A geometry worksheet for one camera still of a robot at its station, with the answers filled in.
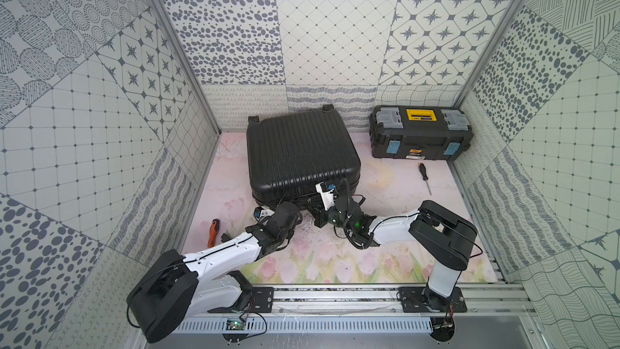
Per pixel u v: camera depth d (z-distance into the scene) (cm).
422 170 104
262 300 73
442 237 49
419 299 71
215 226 88
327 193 77
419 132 99
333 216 76
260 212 78
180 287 41
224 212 94
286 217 64
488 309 75
